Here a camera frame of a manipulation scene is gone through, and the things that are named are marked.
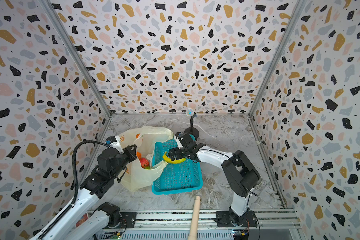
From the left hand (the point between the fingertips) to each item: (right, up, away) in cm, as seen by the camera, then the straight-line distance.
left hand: (136, 143), depth 74 cm
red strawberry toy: (0, -14, +15) cm, 20 cm away
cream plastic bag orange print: (0, -17, -1) cm, 17 cm away
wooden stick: (+28, -40, -5) cm, 49 cm away
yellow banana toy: (+13, -12, +17) cm, 24 cm away
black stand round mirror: (+28, +5, +32) cm, 43 cm away
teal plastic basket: (+19, -22, +16) cm, 33 cm away
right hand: (+16, -6, +15) cm, 23 cm away
